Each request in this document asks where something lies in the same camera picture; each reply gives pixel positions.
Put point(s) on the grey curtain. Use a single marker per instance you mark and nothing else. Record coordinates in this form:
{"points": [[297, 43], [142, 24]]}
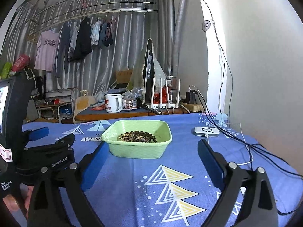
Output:
{"points": [[125, 28]]}

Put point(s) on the white shirt hanging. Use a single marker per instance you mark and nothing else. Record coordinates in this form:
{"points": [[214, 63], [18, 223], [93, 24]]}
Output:
{"points": [[95, 33]]}

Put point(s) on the red plastic bag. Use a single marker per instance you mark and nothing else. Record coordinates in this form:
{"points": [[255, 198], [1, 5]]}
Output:
{"points": [[21, 63]]}

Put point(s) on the beige power strip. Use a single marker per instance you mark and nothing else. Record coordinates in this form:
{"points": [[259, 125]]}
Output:
{"points": [[193, 107]]}

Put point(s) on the round wall hook sticker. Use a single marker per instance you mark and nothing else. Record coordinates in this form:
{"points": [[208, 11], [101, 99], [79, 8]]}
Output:
{"points": [[206, 25]]}

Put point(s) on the white four-antenna router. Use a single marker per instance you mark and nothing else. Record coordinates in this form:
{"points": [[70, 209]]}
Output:
{"points": [[162, 100]]}

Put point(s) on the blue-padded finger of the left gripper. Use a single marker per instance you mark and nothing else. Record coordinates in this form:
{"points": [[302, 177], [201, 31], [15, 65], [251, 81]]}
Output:
{"points": [[33, 135]]}

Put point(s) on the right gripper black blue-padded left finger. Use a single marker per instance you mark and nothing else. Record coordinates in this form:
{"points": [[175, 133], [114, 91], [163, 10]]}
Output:
{"points": [[46, 205]]}

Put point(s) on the white small rounded device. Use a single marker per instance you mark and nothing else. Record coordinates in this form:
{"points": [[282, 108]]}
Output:
{"points": [[206, 131]]}

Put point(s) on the green plastic bag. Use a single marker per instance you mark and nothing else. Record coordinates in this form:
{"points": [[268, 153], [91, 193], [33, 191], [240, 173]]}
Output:
{"points": [[6, 70]]}

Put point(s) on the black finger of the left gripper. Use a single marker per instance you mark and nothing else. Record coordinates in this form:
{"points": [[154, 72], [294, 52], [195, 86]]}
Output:
{"points": [[64, 143]]}

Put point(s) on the metal clothes drying rack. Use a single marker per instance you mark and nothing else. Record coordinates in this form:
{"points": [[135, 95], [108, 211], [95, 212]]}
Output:
{"points": [[84, 6]]}

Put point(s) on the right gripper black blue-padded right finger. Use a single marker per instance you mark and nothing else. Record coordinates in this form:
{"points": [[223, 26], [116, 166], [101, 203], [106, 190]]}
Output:
{"points": [[258, 207]]}

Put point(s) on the beige chair back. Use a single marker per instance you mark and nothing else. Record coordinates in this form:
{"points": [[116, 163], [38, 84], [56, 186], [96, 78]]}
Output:
{"points": [[82, 103]]}

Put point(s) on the blue tree-patterned tablecloth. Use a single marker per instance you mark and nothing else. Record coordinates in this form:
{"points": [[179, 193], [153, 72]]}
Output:
{"points": [[175, 189]]}

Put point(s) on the wooden desk blue top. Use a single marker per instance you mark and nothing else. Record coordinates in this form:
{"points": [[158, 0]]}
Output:
{"points": [[91, 115]]}

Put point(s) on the white enamel mug red star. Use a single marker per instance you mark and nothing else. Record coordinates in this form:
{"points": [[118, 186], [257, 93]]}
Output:
{"points": [[113, 103]]}

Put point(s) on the black monitor under lace cloth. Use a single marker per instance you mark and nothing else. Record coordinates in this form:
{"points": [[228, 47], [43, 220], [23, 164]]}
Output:
{"points": [[147, 73]]}

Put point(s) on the pink t-shirt hanging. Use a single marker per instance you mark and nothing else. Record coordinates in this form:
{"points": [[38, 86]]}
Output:
{"points": [[46, 49]]}

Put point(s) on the black power adapter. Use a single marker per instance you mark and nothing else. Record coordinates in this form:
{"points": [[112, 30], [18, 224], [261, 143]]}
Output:
{"points": [[190, 97]]}

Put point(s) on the green plastic square bowl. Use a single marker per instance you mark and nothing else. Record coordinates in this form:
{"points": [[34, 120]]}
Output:
{"points": [[138, 139]]}

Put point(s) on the clear glass jar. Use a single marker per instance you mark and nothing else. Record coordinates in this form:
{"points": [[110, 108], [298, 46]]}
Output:
{"points": [[172, 86]]}

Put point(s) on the dark blue trousers hanging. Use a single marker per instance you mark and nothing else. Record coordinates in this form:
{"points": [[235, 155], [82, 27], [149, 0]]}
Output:
{"points": [[62, 53]]}

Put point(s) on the cardboard box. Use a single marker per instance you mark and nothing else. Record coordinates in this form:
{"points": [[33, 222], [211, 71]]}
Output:
{"points": [[123, 77]]}

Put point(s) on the black jacket hanging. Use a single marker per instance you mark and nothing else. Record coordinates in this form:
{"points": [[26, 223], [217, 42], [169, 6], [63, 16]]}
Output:
{"points": [[83, 42]]}

